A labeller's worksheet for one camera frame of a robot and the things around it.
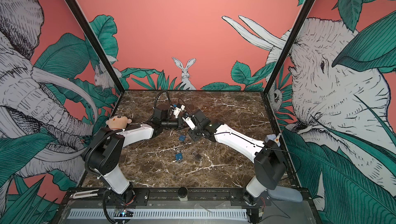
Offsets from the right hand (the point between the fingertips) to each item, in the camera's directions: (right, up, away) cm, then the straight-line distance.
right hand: (190, 129), depth 82 cm
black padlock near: (+3, -16, +6) cm, 18 cm away
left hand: (+2, +4, +1) cm, 4 cm away
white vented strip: (-11, -37, -12) cm, 41 cm away
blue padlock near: (-7, -16, +4) cm, 18 cm away
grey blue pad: (+47, -30, -9) cm, 56 cm away
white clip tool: (-55, -31, -9) cm, 64 cm away
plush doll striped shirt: (-45, +3, +11) cm, 47 cm away
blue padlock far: (-6, -8, +12) cm, 16 cm away
